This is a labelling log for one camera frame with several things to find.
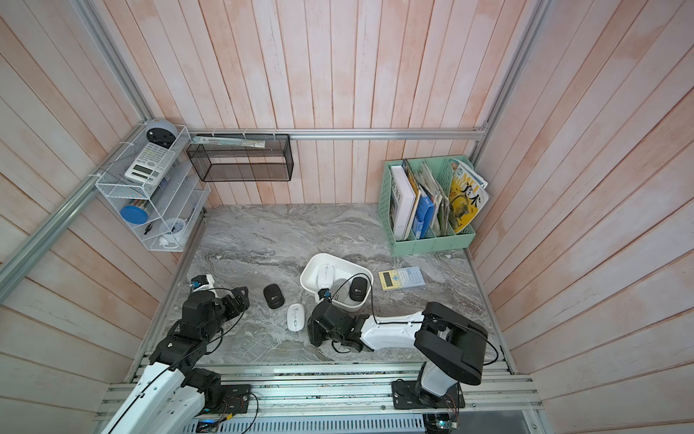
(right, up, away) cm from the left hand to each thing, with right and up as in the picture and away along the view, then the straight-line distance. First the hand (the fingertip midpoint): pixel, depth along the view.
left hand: (237, 297), depth 81 cm
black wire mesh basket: (-15, +48, +26) cm, 57 cm away
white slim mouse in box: (+26, +4, +14) cm, 30 cm away
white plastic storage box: (+33, +6, +19) cm, 39 cm away
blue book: (+62, +25, +14) cm, 68 cm away
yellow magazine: (+80, +35, +18) cm, 89 cm away
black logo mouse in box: (+38, 0, +11) cm, 40 cm away
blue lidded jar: (-28, +25, -5) cm, 38 cm away
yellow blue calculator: (+53, +3, +15) cm, 55 cm away
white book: (+53, +31, +8) cm, 62 cm away
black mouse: (+9, -2, +10) cm, 13 cm away
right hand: (+22, -10, +4) cm, 25 cm away
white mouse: (+17, -8, +5) cm, 19 cm away
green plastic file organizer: (+65, +39, +14) cm, 77 cm away
